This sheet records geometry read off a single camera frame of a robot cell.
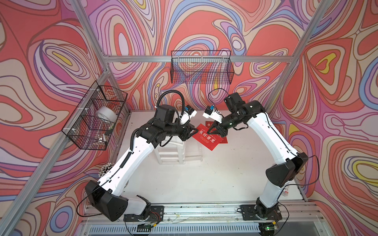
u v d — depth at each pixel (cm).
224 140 101
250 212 73
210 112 62
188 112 59
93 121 80
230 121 61
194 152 96
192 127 69
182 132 61
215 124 65
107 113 75
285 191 78
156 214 72
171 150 80
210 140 73
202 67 96
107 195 38
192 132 66
